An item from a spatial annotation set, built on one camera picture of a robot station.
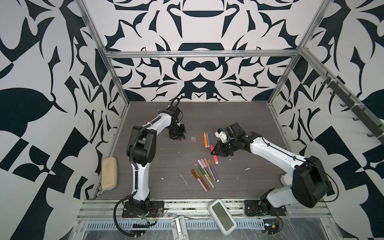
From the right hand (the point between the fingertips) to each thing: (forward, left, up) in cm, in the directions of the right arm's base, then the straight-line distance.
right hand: (212, 152), depth 80 cm
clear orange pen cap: (+15, +9, -11) cm, 21 cm away
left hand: (+15, +15, -7) cm, 22 cm away
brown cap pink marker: (-8, +9, -12) cm, 17 cm away
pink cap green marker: (-4, +3, -11) cm, 12 cm away
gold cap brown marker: (-10, +6, -11) cm, 16 cm away
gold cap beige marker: (-5, +1, -12) cm, 13 cm away
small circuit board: (-31, -26, -14) cm, 43 cm away
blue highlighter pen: (+15, +1, -12) cm, 19 cm away
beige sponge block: (-8, +56, -8) cm, 57 cm away
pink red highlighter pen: (-2, -1, 0) cm, 3 cm away
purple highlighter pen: (-9, -2, -11) cm, 15 cm away
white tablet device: (-28, -3, -8) cm, 29 cm away
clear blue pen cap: (+15, +11, -12) cm, 22 cm away
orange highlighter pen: (+14, +2, -12) cm, 19 cm away
